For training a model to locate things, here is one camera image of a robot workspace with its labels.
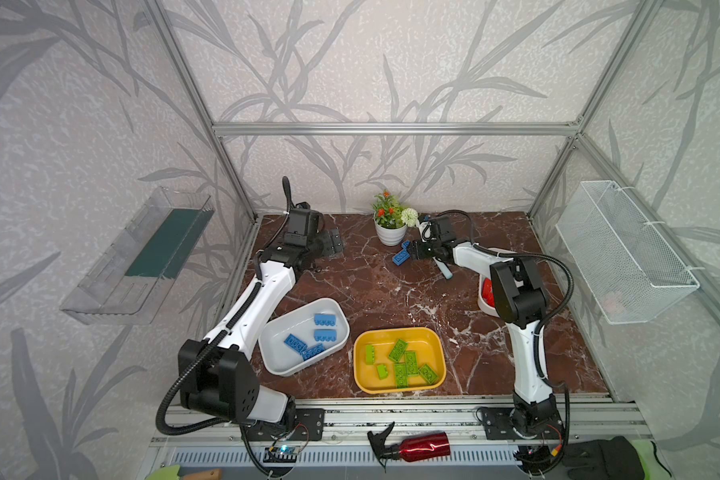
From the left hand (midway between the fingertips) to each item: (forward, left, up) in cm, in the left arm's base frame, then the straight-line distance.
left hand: (329, 230), depth 83 cm
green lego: (-27, -20, -21) cm, 39 cm away
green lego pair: (-30, -24, -24) cm, 45 cm away
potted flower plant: (+17, -18, -14) cm, 29 cm away
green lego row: (-32, -16, -22) cm, 42 cm away
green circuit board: (-50, +9, -25) cm, 57 cm away
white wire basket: (-21, -67, +12) cm, 71 cm away
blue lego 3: (-17, +2, -21) cm, 28 cm away
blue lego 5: (-26, +7, -22) cm, 35 cm away
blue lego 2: (+7, -23, -22) cm, 32 cm away
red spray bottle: (-49, -22, -18) cm, 57 cm away
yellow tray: (-28, -21, -23) cm, 42 cm away
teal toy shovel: (0, -38, -23) cm, 45 cm away
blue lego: (+12, -24, -22) cm, 35 cm away
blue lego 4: (-22, +1, -22) cm, 31 cm away
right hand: (+13, -27, -19) cm, 36 cm away
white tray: (-28, +14, -25) cm, 40 cm away
